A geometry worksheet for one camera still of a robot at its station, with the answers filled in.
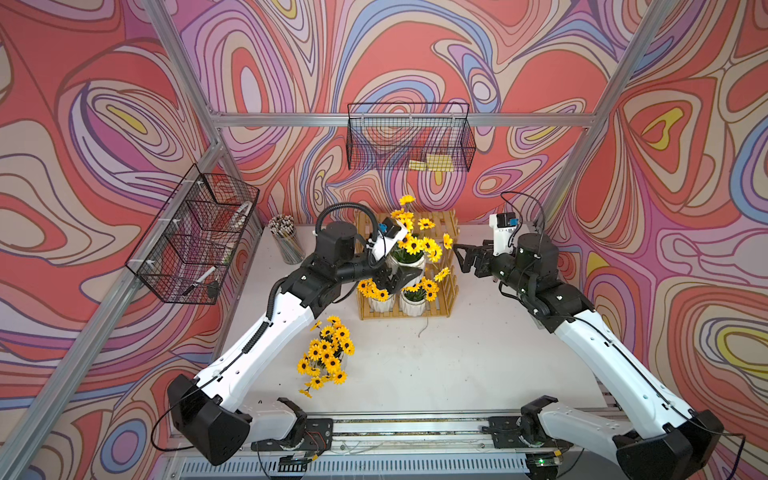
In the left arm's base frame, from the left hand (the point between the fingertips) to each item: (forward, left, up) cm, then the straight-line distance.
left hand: (411, 257), depth 66 cm
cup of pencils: (+26, +39, -16) cm, 50 cm away
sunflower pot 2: (+4, +8, -25) cm, 27 cm away
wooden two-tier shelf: (+19, -11, -7) cm, 23 cm away
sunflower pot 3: (+4, -2, -24) cm, 25 cm away
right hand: (+5, -15, -4) cm, 16 cm away
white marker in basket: (+1, +51, -9) cm, 52 cm away
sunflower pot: (-16, +21, -21) cm, 33 cm away
